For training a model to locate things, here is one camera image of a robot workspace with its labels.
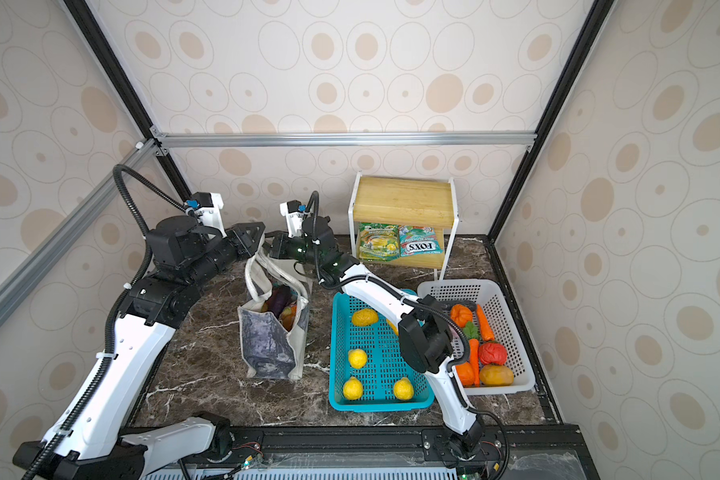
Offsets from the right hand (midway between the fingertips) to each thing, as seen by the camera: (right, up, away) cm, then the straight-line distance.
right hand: (255, 240), depth 74 cm
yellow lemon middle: (+25, -32, +10) cm, 42 cm away
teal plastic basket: (+28, -36, +12) cm, 47 cm away
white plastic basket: (+66, -15, +20) cm, 71 cm away
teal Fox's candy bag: (+44, +2, +21) cm, 48 cm away
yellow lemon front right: (+37, -39, +4) cm, 54 cm away
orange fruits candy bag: (+5, -21, +12) cm, 24 cm away
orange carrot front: (+58, -32, +11) cm, 68 cm away
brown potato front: (+62, -36, +6) cm, 72 cm away
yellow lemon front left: (+24, -39, +4) cm, 46 cm away
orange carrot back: (+65, -26, +18) cm, 72 cm away
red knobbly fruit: (+63, -31, +10) cm, 71 cm away
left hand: (+7, +3, -11) cm, 14 cm away
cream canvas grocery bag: (+3, -27, +1) cm, 28 cm away
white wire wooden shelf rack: (+38, +5, +7) cm, 39 cm away
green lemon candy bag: (+31, +1, +18) cm, 36 cm away
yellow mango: (+27, -22, +18) cm, 40 cm away
